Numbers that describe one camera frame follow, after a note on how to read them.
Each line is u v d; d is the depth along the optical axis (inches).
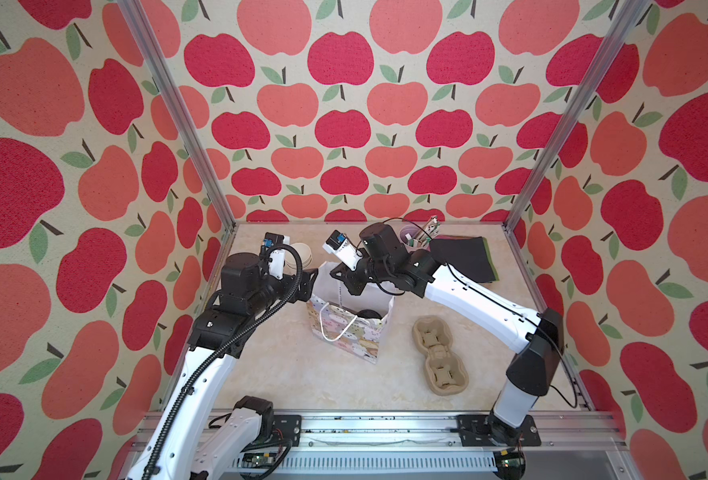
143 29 28.3
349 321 26.0
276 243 22.6
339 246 24.6
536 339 17.2
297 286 19.1
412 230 40.0
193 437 15.3
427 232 35.8
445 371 31.7
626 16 27.6
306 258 36.7
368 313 32.4
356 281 25.6
